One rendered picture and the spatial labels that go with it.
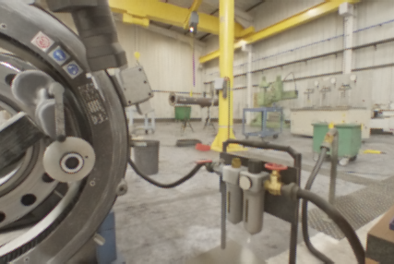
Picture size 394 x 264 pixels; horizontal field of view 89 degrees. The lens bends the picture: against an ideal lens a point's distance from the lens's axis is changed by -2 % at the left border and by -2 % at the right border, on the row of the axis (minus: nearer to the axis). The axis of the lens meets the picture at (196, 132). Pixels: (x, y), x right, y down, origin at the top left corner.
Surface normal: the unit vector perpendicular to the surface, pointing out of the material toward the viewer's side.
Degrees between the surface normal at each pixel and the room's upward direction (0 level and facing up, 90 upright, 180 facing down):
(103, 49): 110
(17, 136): 90
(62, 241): 90
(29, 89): 90
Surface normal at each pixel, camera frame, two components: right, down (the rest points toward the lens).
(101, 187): 0.59, 0.07
